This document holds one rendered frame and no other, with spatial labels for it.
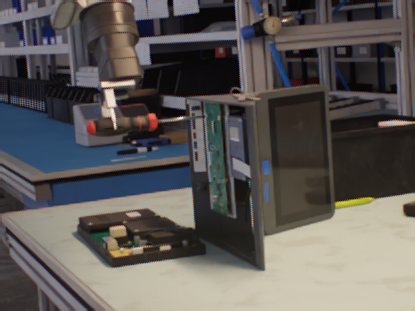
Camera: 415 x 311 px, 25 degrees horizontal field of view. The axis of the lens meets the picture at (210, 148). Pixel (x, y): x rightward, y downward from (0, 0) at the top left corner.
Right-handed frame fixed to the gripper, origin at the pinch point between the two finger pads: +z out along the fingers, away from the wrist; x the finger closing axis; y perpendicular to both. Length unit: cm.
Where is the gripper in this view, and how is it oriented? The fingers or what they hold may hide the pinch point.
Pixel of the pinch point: (113, 132)
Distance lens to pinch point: 129.5
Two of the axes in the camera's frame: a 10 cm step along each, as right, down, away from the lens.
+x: -2.9, 3.3, 9.0
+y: 9.3, -1.1, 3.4
